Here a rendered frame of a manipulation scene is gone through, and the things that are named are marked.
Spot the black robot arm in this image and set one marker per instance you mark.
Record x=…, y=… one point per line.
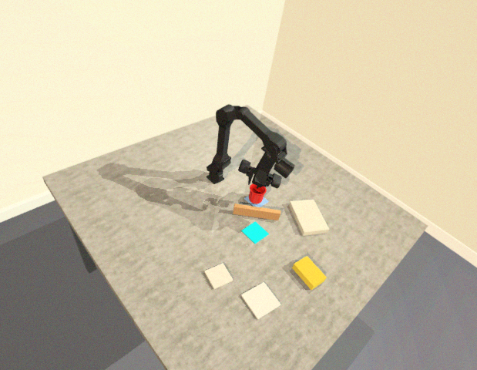
x=273, y=142

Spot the light wooden block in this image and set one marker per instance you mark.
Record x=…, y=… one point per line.
x=256, y=212

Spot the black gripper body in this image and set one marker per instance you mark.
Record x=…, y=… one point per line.
x=246, y=168

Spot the red cup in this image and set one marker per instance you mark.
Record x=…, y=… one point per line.
x=256, y=194

